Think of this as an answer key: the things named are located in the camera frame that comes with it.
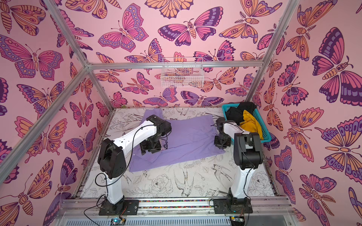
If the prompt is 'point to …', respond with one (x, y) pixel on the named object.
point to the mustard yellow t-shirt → (250, 124)
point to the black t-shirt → (236, 114)
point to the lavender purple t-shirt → (189, 138)
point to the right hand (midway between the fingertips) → (218, 146)
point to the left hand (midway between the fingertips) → (153, 152)
